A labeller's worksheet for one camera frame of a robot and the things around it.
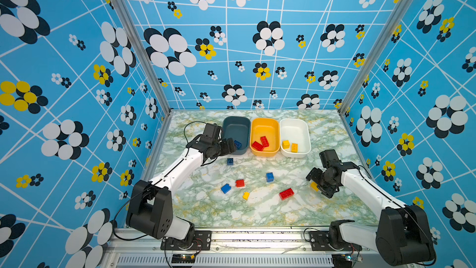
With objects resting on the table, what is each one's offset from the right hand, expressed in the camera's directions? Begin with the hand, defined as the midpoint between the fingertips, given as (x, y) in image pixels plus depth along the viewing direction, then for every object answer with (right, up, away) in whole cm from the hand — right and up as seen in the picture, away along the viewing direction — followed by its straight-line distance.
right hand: (313, 183), depth 86 cm
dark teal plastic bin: (-36, +26, +24) cm, 51 cm away
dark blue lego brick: (-37, +18, +15) cm, 43 cm away
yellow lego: (-10, +17, +13) cm, 24 cm away
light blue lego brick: (-42, -3, +2) cm, 42 cm away
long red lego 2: (-21, +19, +15) cm, 32 cm away
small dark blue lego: (-40, +9, +9) cm, 42 cm away
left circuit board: (-57, -25, -14) cm, 64 cm away
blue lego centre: (-21, +3, +1) cm, 21 cm away
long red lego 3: (-14, -4, -2) cm, 14 cm away
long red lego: (-26, +16, +15) cm, 34 cm away
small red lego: (-35, -1, +3) cm, 35 cm away
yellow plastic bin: (-19, +27, +25) cm, 41 cm away
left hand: (-39, +17, 0) cm, 43 cm away
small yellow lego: (-32, -5, -2) cm, 33 cm away
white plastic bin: (-2, +24, +24) cm, 34 cm away
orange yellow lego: (-5, +15, +15) cm, 22 cm away
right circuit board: (+4, -23, -18) cm, 30 cm away
